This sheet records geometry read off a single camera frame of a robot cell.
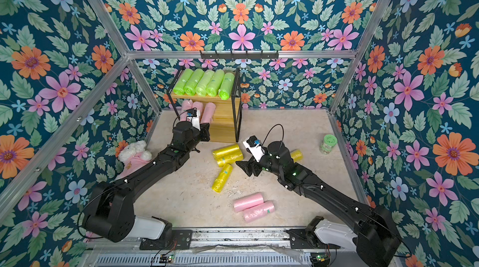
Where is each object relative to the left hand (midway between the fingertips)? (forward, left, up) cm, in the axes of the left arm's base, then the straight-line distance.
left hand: (209, 122), depth 85 cm
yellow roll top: (-3, -9, -20) cm, 22 cm away
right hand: (-19, -15, 0) cm, 24 cm away
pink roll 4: (-32, -14, -19) cm, 39 cm away
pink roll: (+13, +12, 0) cm, 18 cm away
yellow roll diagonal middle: (-19, -4, -19) cm, 27 cm away
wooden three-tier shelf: (+15, -5, -23) cm, 28 cm away
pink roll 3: (+8, +1, -2) cm, 8 cm away
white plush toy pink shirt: (-7, +38, -13) cm, 40 cm away
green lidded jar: (-7, -59, -13) cm, 60 cm away
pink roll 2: (+13, +6, -1) cm, 14 cm away
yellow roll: (-11, -4, -18) cm, 21 cm away
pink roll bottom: (-36, -20, -18) cm, 45 cm away
